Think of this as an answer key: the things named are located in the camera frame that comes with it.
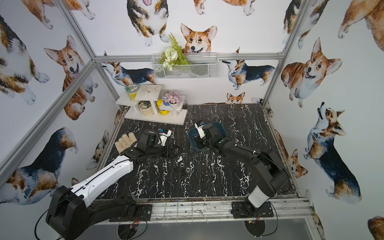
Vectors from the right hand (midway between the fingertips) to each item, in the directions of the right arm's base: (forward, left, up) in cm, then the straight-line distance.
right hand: (200, 132), depth 89 cm
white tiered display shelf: (+21, +33, +9) cm, 41 cm away
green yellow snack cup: (+27, +45, +12) cm, 53 cm away
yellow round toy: (+24, +29, +2) cm, 37 cm away
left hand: (-10, +13, +3) cm, 17 cm away
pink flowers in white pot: (+17, +16, +13) cm, 27 cm away
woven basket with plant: (+25, +41, -5) cm, 48 cm away
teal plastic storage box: (+8, +6, -14) cm, 17 cm away
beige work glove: (+1, +51, -12) cm, 52 cm away
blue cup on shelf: (+19, +23, +9) cm, 31 cm away
